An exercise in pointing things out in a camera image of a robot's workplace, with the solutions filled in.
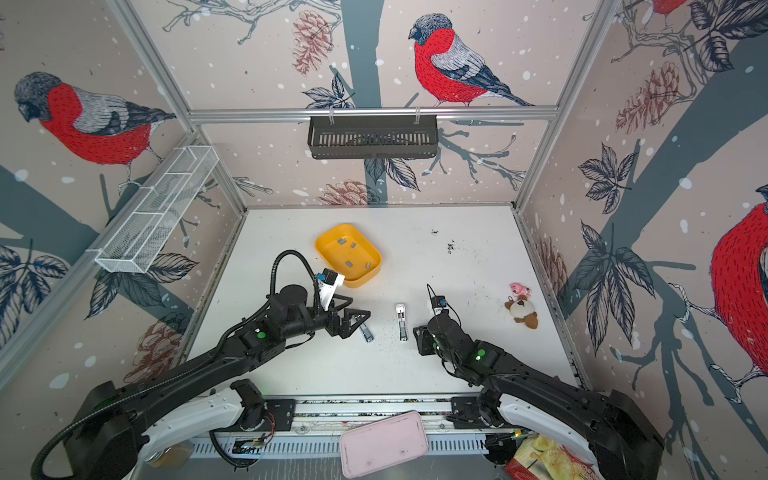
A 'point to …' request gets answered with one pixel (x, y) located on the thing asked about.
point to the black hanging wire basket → (372, 136)
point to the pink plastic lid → (383, 444)
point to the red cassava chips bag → (541, 457)
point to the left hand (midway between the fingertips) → (359, 310)
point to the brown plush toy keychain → (520, 306)
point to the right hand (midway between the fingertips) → (414, 334)
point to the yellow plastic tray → (348, 251)
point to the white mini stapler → (400, 309)
